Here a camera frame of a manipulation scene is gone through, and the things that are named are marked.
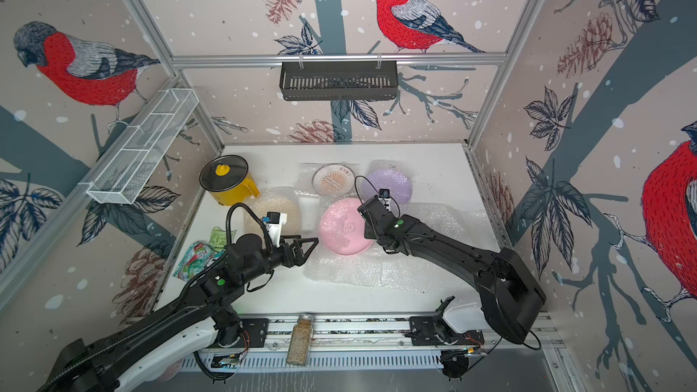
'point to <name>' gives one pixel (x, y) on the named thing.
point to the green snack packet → (197, 259)
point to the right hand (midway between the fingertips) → (374, 221)
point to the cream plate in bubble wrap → (285, 200)
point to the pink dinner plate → (342, 227)
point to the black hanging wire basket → (339, 81)
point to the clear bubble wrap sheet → (375, 266)
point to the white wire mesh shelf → (131, 162)
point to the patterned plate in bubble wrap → (328, 179)
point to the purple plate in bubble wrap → (389, 175)
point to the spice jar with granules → (300, 339)
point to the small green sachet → (219, 238)
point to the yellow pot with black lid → (227, 179)
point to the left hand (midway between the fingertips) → (313, 236)
